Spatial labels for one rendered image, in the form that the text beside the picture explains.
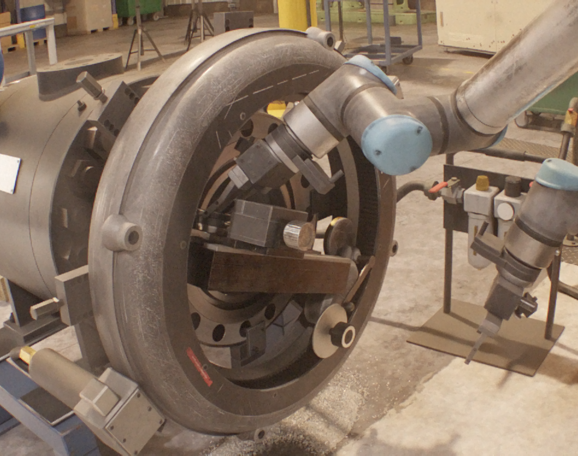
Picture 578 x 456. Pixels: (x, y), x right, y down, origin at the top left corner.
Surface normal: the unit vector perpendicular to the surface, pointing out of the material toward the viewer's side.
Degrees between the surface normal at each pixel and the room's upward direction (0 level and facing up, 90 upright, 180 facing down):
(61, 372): 27
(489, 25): 90
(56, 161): 54
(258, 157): 67
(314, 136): 90
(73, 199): 19
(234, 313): 90
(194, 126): 77
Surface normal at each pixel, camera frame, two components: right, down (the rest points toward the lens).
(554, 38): -0.80, 0.50
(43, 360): -0.25, -0.78
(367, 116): -0.62, -0.41
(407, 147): 0.26, 0.62
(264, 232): -0.58, -0.09
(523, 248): -0.58, 0.14
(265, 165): -0.25, -0.02
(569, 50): -0.44, 0.83
